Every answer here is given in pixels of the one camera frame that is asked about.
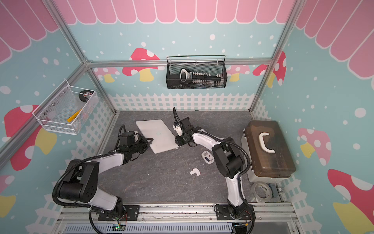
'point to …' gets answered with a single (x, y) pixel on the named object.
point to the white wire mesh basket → (67, 111)
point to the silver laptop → (163, 139)
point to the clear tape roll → (261, 192)
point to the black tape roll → (84, 95)
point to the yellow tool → (73, 117)
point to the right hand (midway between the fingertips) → (177, 140)
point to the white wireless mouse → (208, 157)
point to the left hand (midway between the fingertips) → (154, 141)
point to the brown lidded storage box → (271, 161)
